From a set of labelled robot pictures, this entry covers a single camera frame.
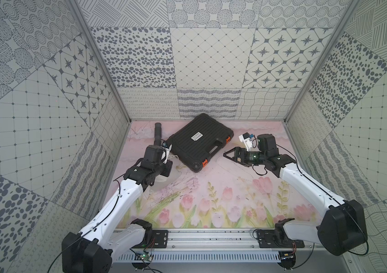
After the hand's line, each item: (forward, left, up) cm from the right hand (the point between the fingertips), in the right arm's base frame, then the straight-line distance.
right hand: (228, 158), depth 79 cm
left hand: (0, +31, 0) cm, 31 cm away
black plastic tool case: (+19, +18, -12) cm, 29 cm away
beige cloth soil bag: (-8, +32, -8) cm, 34 cm away
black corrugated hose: (+28, +43, -16) cm, 53 cm away
